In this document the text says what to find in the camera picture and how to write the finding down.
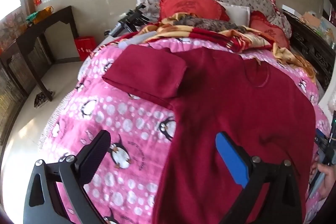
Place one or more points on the green bundle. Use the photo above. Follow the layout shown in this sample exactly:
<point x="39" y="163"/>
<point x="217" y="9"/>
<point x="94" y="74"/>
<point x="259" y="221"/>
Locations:
<point x="32" y="16"/>

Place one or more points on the pink penguin print blanket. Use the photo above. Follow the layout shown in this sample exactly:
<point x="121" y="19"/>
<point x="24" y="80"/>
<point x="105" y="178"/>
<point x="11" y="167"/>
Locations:
<point x="118" y="113"/>

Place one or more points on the dark patterned cloth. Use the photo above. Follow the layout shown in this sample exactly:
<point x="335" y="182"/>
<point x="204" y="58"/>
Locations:
<point x="204" y="23"/>

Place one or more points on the red bag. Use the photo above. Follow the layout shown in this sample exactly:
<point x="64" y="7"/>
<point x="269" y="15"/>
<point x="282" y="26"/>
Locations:
<point x="85" y="48"/>

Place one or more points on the person's right hand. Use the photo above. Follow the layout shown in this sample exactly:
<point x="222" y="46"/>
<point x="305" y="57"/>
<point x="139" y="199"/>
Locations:
<point x="328" y="180"/>

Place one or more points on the dark red sweater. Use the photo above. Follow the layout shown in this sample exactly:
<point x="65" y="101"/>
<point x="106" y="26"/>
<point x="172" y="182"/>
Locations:
<point x="223" y="98"/>

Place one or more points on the black folding equipment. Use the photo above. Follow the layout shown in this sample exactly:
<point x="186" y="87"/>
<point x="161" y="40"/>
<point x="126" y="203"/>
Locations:
<point x="131" y="19"/>

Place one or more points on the cardboard box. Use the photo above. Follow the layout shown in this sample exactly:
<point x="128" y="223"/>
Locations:
<point x="311" y="18"/>

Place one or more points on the yellow bag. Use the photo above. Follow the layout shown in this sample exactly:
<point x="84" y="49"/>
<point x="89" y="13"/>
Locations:
<point x="43" y="14"/>

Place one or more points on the small dark patterned object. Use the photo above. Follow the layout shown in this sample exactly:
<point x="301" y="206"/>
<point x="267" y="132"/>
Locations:
<point x="43" y="99"/>

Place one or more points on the dark wooden table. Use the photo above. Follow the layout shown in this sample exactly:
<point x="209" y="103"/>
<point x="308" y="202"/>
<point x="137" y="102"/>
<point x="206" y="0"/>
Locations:
<point x="39" y="27"/>

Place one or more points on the white pillow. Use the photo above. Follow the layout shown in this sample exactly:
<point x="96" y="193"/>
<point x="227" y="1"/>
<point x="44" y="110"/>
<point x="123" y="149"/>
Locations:
<point x="237" y="14"/>

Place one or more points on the carved dark wooden furniture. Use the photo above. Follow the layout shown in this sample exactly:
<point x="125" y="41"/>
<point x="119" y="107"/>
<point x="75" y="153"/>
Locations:
<point x="309" y="48"/>

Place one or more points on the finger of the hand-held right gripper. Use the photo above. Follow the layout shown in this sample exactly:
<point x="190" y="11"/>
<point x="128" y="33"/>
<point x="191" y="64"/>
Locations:
<point x="319" y="134"/>

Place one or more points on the orange and red patterned blanket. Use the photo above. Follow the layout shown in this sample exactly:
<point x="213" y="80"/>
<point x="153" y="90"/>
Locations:
<point x="252" y="43"/>

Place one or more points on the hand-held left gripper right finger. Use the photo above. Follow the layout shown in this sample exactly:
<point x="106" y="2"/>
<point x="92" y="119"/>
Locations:
<point x="231" y="161"/>

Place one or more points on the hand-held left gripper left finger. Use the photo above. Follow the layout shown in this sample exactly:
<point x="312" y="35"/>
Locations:
<point x="92" y="155"/>

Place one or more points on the folded dark red garment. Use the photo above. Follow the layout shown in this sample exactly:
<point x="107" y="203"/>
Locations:
<point x="141" y="74"/>

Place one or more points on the red printed cloth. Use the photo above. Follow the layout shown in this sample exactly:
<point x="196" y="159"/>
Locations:
<point x="271" y="5"/>

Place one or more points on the wooden lattice cabinet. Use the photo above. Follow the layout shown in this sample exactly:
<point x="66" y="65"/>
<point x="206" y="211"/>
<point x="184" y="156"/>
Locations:
<point x="10" y="98"/>

